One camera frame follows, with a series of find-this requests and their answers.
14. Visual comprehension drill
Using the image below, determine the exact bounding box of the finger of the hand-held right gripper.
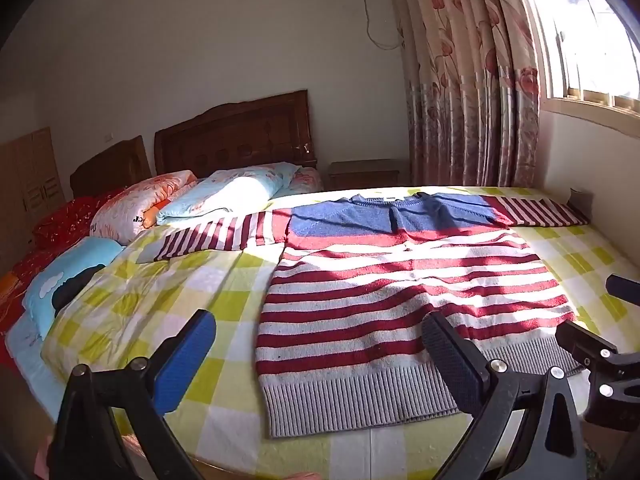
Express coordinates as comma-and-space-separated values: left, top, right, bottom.
605, 274, 640, 307
555, 320, 640, 432

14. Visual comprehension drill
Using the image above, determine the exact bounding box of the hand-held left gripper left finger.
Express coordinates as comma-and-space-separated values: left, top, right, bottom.
47, 309, 217, 480

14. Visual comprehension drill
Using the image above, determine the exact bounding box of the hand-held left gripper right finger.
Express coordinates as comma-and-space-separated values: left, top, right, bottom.
421, 311, 587, 480

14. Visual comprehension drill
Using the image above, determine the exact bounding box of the red white striped sweater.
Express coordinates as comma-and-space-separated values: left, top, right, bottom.
137, 187, 594, 439

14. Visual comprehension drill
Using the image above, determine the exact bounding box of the yellow checked bedspread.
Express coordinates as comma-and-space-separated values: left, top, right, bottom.
42, 185, 640, 477

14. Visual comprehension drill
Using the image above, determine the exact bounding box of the light blue cloud pillow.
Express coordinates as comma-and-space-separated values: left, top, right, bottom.
5, 237, 126, 401

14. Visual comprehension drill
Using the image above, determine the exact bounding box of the orange floral pillow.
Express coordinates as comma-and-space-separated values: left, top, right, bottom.
90, 170, 199, 242

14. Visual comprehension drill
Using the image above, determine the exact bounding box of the light blue floral pillow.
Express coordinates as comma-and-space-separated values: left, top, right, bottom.
156, 161, 302, 226

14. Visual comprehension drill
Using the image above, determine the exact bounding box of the red patterned blanket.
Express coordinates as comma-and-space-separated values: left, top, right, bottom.
0, 189, 127, 372

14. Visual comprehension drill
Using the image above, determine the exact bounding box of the wooden nightstand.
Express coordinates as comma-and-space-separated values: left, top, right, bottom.
327, 159, 411, 191

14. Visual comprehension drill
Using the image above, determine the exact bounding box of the small wooden headboard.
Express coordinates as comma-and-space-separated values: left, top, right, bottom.
70, 135, 154, 199

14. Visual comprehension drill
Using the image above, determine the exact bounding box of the pink floral pillow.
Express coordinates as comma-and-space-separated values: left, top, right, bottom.
276, 166, 324, 199

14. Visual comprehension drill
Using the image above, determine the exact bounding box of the large wooden headboard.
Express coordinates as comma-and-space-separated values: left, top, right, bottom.
154, 90, 319, 179

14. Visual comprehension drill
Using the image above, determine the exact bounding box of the wooden cabinet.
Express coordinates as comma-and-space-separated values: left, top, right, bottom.
0, 127, 66, 272

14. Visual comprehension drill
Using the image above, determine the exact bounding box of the window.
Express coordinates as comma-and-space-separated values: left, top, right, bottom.
505, 0, 640, 112

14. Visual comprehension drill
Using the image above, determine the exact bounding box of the pink floral curtain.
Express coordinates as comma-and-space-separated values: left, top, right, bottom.
382, 0, 542, 189

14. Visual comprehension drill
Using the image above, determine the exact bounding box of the thin wall cable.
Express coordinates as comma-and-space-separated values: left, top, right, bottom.
357, 0, 404, 51

